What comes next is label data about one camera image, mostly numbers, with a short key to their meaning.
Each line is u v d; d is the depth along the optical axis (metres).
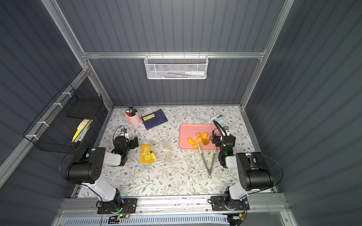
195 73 0.87
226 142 0.71
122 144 0.75
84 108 0.82
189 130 1.06
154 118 1.12
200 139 0.99
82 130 0.65
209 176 0.84
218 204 0.73
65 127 0.73
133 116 1.00
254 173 0.45
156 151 0.94
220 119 1.11
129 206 0.72
